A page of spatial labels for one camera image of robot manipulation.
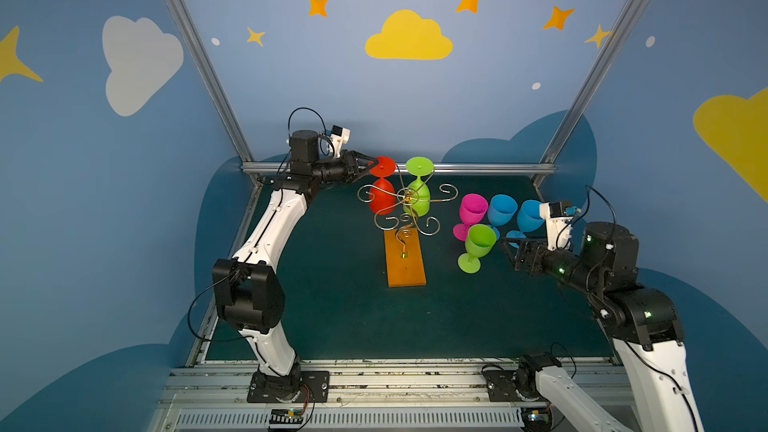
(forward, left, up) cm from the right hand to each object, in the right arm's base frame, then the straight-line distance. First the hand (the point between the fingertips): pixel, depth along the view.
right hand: (518, 236), depth 64 cm
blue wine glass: (+23, -6, -19) cm, 31 cm away
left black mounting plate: (-26, +46, -32) cm, 62 cm away
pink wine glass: (+26, +2, -23) cm, 35 cm away
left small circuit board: (-33, +52, -36) cm, 72 cm away
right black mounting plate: (-23, -1, -33) cm, 41 cm away
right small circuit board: (-30, -10, -37) cm, 49 cm away
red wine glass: (+12, +31, -3) cm, 34 cm away
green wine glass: (+11, +22, -2) cm, 25 cm away
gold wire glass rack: (+4, +28, 0) cm, 29 cm away
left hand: (+21, +33, +2) cm, 39 cm away
